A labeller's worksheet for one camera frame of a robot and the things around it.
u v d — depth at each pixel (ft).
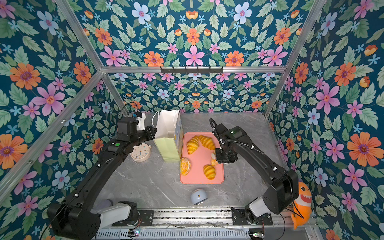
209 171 2.82
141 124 2.23
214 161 2.91
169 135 3.40
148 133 2.22
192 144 3.20
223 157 2.20
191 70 3.05
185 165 2.83
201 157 3.08
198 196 2.36
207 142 3.23
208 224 2.37
